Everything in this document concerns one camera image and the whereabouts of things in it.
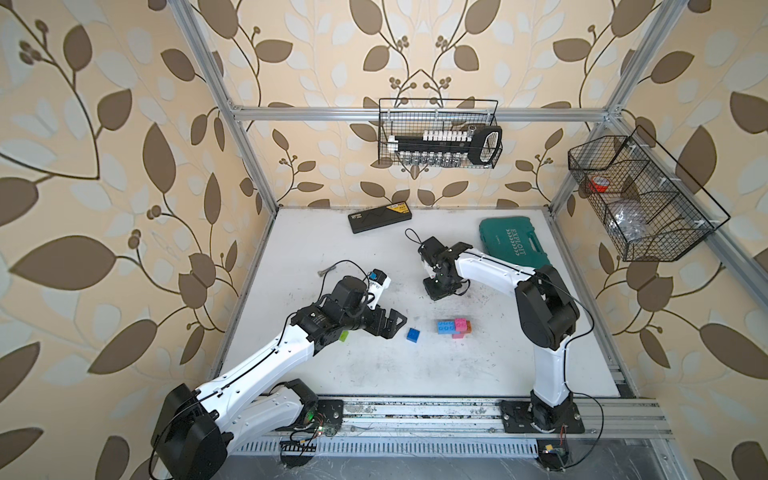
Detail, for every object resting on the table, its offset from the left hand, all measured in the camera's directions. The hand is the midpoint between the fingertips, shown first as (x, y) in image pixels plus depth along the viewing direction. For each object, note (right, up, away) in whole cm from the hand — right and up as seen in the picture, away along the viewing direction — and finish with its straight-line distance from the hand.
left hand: (389, 310), depth 77 cm
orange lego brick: (+22, -6, +6) cm, 24 cm away
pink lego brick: (+20, -5, +6) cm, 21 cm away
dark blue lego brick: (+7, -10, +10) cm, 16 cm away
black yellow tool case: (-6, +27, +39) cm, 48 cm away
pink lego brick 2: (+20, -10, +10) cm, 25 cm away
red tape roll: (+57, +34, +4) cm, 67 cm away
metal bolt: (-24, +7, +25) cm, 36 cm away
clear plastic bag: (+57, +23, -7) cm, 62 cm away
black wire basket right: (+65, +26, -4) cm, 70 cm away
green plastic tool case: (+44, +18, +28) cm, 55 cm away
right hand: (+15, +1, +18) cm, 23 cm away
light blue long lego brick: (+16, -7, +8) cm, 19 cm away
